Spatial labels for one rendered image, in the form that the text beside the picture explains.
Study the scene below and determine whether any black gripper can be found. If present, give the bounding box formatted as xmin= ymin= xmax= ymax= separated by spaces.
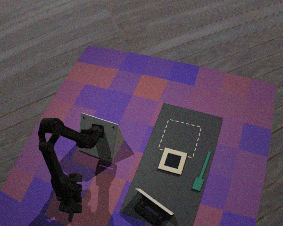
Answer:
xmin=69 ymin=173 xmax=83 ymax=213

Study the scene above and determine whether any black rectangular mat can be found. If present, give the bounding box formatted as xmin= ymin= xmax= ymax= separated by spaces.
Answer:
xmin=120 ymin=103 xmax=223 ymax=226

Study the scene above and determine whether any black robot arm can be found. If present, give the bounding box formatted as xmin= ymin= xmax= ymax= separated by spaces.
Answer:
xmin=38 ymin=118 xmax=104 ymax=214

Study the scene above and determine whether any beige square tile with dark square centre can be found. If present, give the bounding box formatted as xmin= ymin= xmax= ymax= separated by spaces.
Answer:
xmin=158 ymin=147 xmax=187 ymax=175

